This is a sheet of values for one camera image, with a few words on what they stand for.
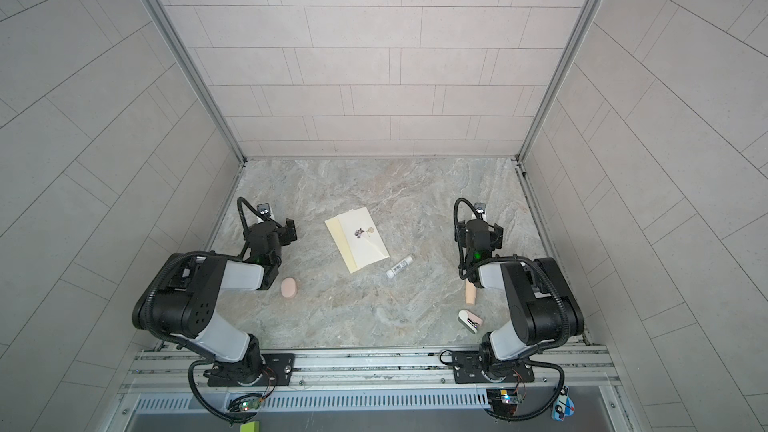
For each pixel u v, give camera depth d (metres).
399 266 0.87
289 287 0.83
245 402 0.65
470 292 0.82
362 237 0.94
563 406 0.65
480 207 0.80
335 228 0.97
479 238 0.71
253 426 0.63
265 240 0.69
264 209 0.79
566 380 0.64
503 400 0.68
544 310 0.44
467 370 0.71
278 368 0.71
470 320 0.77
